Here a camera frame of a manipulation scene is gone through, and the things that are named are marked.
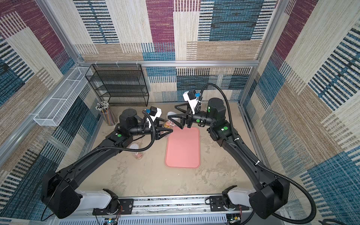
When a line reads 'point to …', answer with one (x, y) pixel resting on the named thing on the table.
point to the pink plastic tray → (183, 148)
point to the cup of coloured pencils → (108, 115)
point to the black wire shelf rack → (120, 84)
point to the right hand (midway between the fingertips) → (175, 113)
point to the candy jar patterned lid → (138, 154)
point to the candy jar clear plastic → (168, 124)
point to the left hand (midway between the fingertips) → (171, 127)
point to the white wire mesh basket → (51, 113)
